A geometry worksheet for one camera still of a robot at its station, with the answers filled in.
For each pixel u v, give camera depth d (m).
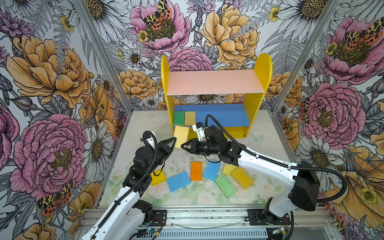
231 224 0.73
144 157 0.54
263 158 0.49
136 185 0.51
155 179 0.87
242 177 0.84
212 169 0.90
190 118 0.96
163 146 0.64
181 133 0.74
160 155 0.65
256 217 0.73
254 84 0.80
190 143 0.69
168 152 0.64
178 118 0.97
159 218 0.73
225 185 0.83
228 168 0.89
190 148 0.64
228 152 0.57
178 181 0.85
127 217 0.59
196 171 0.89
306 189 0.41
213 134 0.56
